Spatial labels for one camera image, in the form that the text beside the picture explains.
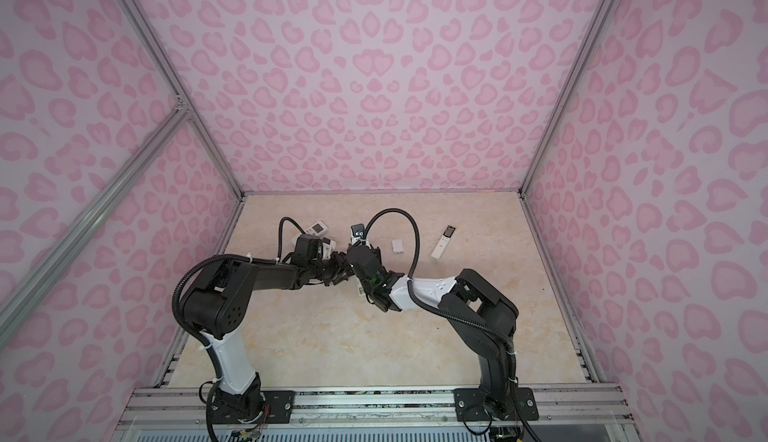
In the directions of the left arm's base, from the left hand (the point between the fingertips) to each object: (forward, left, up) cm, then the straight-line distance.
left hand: (360, 263), depth 95 cm
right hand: (+2, +1, +10) cm, 10 cm away
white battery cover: (+9, -12, -4) cm, 15 cm away
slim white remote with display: (+10, -28, -3) cm, 30 cm away
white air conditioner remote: (+16, +16, -2) cm, 23 cm away
